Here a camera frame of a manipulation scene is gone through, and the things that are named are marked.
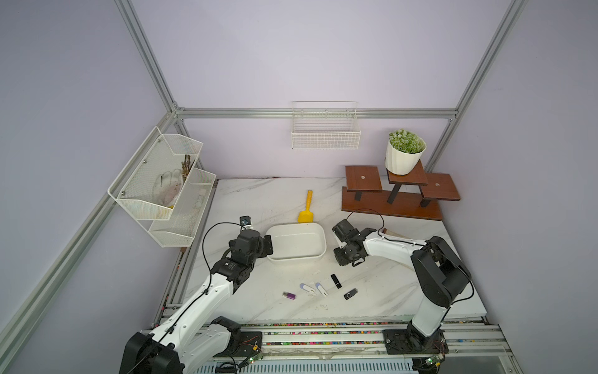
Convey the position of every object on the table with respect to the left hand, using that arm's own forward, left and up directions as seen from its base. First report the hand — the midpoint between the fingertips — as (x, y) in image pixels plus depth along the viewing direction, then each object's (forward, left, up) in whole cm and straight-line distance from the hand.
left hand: (255, 241), depth 84 cm
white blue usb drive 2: (-13, -25, -12) cm, 30 cm away
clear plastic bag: (+11, +29, +18) cm, 36 cm away
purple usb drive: (-15, -13, -12) cm, 23 cm away
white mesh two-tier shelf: (+7, +33, -1) cm, 34 cm away
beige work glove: (+11, -54, -10) cm, 56 cm away
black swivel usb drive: (-16, -34, -12) cm, 39 cm away
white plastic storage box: (+8, -15, -15) cm, 22 cm away
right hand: (-1, -35, -13) cm, 37 cm away
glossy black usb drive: (-10, -30, -12) cm, 34 cm away
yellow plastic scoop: (+21, -19, -13) cm, 31 cm away
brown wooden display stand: (+28, -68, -7) cm, 74 cm away
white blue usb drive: (-12, -19, -13) cm, 26 cm away
